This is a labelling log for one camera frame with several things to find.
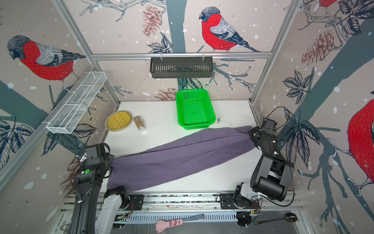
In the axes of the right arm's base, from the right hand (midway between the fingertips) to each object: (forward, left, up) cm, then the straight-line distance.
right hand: (252, 130), depth 91 cm
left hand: (-22, +81, +6) cm, 84 cm away
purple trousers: (-24, +72, -10) cm, 77 cm away
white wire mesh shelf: (-11, +101, +22) cm, 104 cm away
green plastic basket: (+26, +38, -10) cm, 47 cm away
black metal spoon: (-44, -11, -9) cm, 46 cm away
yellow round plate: (+11, +95, -8) cm, 96 cm away
